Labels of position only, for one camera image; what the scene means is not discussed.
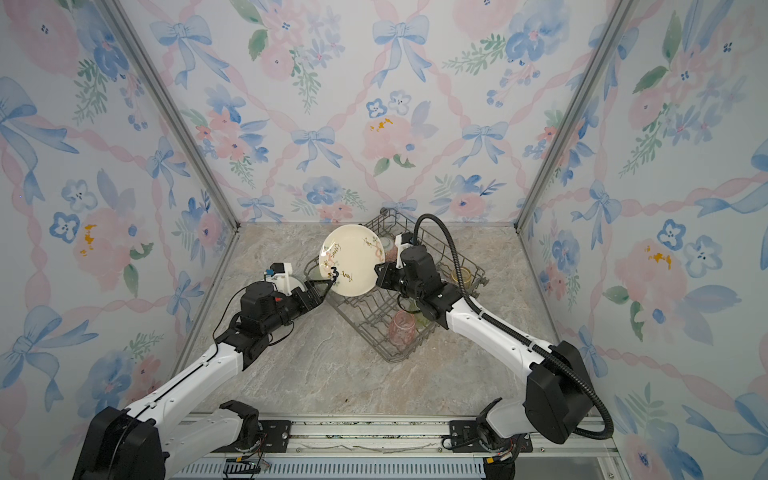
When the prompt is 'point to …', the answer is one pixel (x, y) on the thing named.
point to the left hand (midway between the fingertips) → (325, 285)
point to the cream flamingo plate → (354, 251)
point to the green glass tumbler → (421, 321)
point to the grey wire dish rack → (384, 324)
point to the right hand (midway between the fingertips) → (373, 265)
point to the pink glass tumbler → (402, 329)
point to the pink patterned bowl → (391, 254)
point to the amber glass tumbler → (466, 275)
